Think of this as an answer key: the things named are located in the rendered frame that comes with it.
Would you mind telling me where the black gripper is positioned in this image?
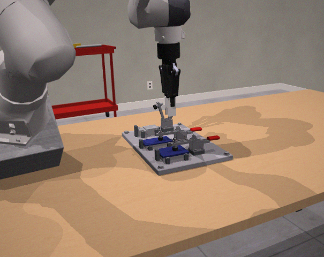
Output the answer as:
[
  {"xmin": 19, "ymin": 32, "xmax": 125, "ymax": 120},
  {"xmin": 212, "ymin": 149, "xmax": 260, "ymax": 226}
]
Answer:
[{"xmin": 157, "ymin": 42, "xmax": 180, "ymax": 117}]

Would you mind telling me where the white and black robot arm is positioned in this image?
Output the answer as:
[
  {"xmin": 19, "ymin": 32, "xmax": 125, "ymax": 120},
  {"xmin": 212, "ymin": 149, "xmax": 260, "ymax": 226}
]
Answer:
[{"xmin": 0, "ymin": 0, "xmax": 191, "ymax": 146}]

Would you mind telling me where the blue flat plate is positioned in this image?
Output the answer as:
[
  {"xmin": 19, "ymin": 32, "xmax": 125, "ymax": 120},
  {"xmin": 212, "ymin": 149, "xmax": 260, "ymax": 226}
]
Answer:
[{"xmin": 159, "ymin": 145, "xmax": 189, "ymax": 162}]

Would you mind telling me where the blue rectangular block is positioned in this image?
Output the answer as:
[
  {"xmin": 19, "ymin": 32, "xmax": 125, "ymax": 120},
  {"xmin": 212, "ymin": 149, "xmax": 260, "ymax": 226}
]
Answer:
[{"xmin": 143, "ymin": 136, "xmax": 172, "ymax": 148}]

